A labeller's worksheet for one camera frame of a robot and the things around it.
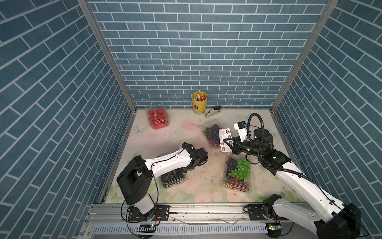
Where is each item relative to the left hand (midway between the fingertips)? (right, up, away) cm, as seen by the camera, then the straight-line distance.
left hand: (177, 167), depth 81 cm
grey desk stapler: (+25, +34, +35) cm, 54 cm away
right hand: (+25, +16, -8) cm, 31 cm away
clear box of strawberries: (-18, +29, +27) cm, 44 cm away
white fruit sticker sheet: (+25, +19, -9) cm, 33 cm away
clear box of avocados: (-2, -5, -1) cm, 6 cm away
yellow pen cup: (+12, +40, +27) cm, 50 cm away
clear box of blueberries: (+20, +20, +19) cm, 34 cm away
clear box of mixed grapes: (+33, -3, 0) cm, 33 cm away
